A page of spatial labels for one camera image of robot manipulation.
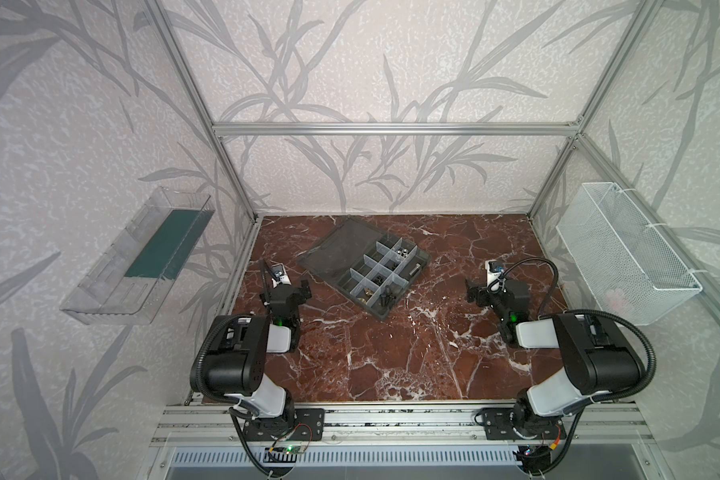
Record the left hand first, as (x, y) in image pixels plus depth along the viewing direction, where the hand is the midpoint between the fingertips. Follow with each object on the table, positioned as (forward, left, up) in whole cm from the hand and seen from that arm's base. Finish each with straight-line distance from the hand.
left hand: (289, 269), depth 93 cm
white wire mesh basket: (-17, -82, +26) cm, 88 cm away
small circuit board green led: (-47, -5, -10) cm, 48 cm away
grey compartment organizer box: (+3, -26, -5) cm, 27 cm away
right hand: (+2, -62, -1) cm, 62 cm away
